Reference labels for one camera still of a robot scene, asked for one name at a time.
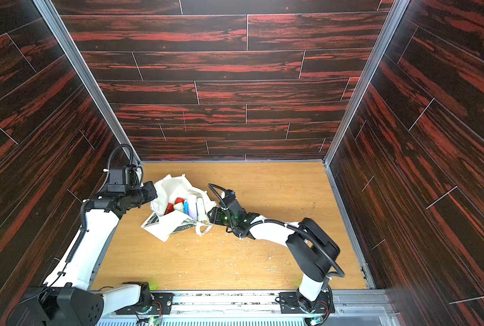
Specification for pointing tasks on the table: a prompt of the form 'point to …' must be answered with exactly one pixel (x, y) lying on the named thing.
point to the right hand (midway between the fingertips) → (215, 211)
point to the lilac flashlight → (192, 206)
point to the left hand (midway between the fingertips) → (157, 189)
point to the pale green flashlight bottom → (179, 206)
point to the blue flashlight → (186, 208)
